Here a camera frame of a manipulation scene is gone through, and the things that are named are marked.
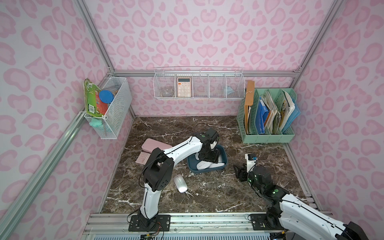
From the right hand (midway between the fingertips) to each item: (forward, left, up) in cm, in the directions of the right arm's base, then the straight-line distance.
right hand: (237, 164), depth 83 cm
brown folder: (+26, -7, +23) cm, 35 cm away
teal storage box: (+5, +26, -8) cm, 27 cm away
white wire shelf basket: (+47, +25, +21) cm, 57 cm away
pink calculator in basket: (+42, +31, +21) cm, 57 cm away
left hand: (+5, +13, -2) cm, 14 cm away
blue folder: (+29, -18, +8) cm, 35 cm away
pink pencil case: (+17, +55, -7) cm, 58 cm away
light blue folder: (+28, -38, +9) cm, 48 cm away
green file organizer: (+38, -32, +11) cm, 51 cm away
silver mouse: (-9, +32, -7) cm, 34 cm away
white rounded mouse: (+2, +20, -6) cm, 21 cm away
